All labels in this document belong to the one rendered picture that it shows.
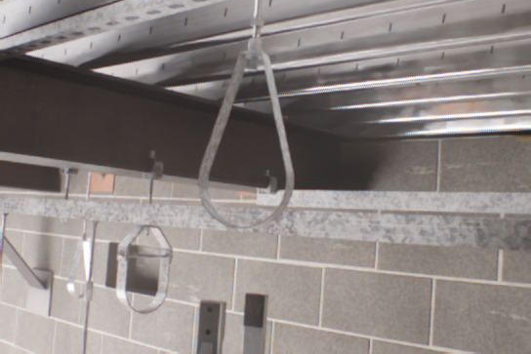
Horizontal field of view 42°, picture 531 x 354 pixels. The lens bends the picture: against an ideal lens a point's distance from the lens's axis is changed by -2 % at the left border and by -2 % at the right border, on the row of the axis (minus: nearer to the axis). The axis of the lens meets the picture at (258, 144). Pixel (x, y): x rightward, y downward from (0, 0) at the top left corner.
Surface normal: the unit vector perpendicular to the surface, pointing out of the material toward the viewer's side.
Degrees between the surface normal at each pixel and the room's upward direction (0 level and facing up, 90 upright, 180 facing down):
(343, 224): 90
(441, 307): 90
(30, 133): 90
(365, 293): 90
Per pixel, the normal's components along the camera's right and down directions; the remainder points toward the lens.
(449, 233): -0.69, -0.14
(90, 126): 0.72, -0.04
